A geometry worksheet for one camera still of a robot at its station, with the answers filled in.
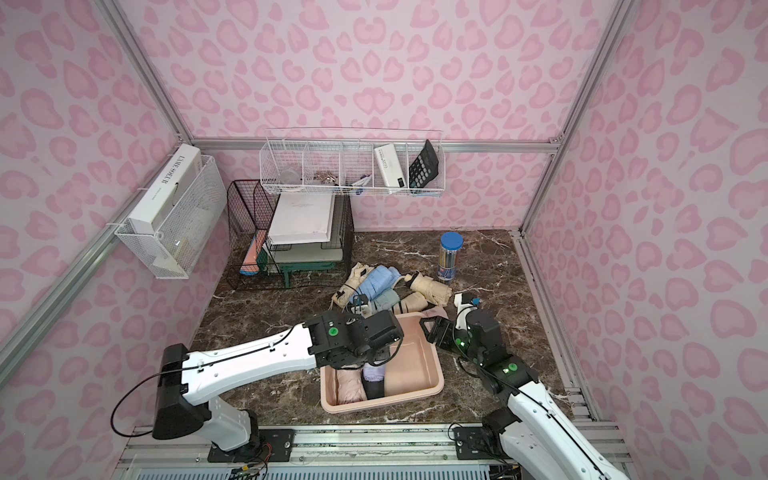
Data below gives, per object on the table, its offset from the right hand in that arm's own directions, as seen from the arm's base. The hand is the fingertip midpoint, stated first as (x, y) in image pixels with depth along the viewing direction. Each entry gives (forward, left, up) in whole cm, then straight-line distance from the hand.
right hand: (427, 324), depth 77 cm
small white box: (+44, +10, +18) cm, 49 cm away
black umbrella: (-13, +14, -12) cm, 22 cm away
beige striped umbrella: (+14, +3, -13) cm, 19 cm away
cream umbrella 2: (+19, -2, -12) cm, 22 cm away
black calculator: (+44, 0, +17) cm, 47 cm away
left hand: (-6, +10, +1) cm, 12 cm away
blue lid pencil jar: (+23, -7, -2) cm, 25 cm away
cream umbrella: (+22, +22, -9) cm, 32 cm away
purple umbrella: (-14, +12, +4) cm, 19 cm away
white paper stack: (+31, +37, +9) cm, 49 cm away
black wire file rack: (+26, +58, -8) cm, 64 cm away
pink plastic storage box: (-8, +4, -14) cm, 16 cm away
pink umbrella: (-13, +20, -9) cm, 26 cm away
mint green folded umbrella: (+13, +13, -11) cm, 22 cm away
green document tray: (+22, +38, 0) cm, 44 cm away
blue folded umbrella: (+20, +15, -9) cm, 26 cm away
